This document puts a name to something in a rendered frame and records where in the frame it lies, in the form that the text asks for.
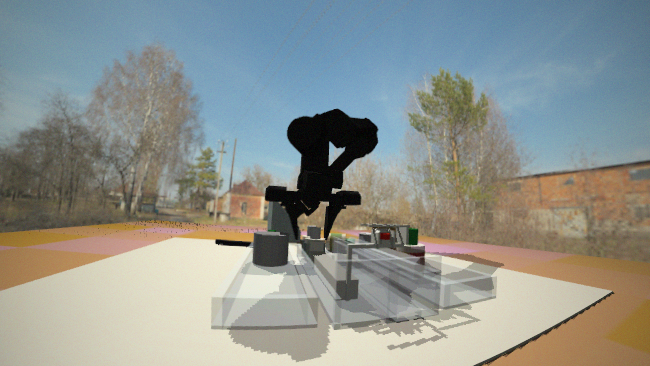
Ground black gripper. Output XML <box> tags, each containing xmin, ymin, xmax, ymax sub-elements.
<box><xmin>265</xmin><ymin>160</ymin><xmax>361</xmax><ymax>240</ymax></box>

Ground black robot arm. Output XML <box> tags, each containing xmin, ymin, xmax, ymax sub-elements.
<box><xmin>287</xmin><ymin>109</ymin><xmax>378</xmax><ymax>218</ymax></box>

